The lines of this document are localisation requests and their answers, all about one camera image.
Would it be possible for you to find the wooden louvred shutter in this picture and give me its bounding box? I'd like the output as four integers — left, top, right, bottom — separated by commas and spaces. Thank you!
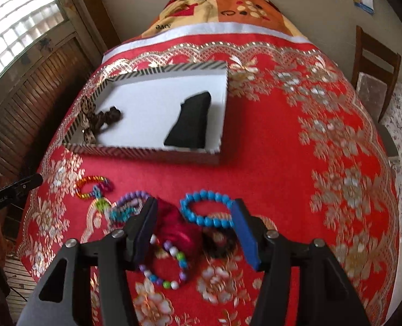
0, 37, 93, 181

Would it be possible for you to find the red floral gold bedspread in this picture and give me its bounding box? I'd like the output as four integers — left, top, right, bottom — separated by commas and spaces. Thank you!
18, 23, 398, 325

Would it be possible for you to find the black hair tie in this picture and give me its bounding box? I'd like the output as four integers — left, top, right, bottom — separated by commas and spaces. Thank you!
201, 228, 239, 261

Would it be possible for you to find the wooden chair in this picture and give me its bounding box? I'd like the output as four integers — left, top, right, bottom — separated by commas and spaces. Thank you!
351, 25, 401, 121

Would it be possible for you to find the red satin scrunchie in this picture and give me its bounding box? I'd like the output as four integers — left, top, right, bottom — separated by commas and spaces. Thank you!
153, 197, 203, 264

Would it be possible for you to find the purple beaded bracelet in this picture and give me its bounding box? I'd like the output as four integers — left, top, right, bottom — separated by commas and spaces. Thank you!
114, 190, 152, 218

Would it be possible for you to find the striped white jewelry tray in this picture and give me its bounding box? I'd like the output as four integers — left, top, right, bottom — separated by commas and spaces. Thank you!
62, 60, 228, 165

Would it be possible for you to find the rainbow beaded bracelet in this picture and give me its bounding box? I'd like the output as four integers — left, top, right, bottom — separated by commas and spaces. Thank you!
75, 175, 116, 200

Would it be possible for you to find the window with blinds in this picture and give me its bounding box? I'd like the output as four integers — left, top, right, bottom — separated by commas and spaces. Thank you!
0, 0, 64, 75

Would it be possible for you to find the orange patterned blanket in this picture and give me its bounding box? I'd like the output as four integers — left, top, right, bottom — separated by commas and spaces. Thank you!
140, 0, 303, 38

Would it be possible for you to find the black fabric bow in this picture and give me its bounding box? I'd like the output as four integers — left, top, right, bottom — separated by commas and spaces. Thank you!
163, 91, 211, 149

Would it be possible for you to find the multicolour round bead bracelet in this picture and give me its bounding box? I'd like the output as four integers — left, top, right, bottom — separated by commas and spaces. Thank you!
138, 234, 190, 291

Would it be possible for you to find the blue beaded bracelet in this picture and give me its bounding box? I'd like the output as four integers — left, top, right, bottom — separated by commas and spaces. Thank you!
179, 189, 236, 229

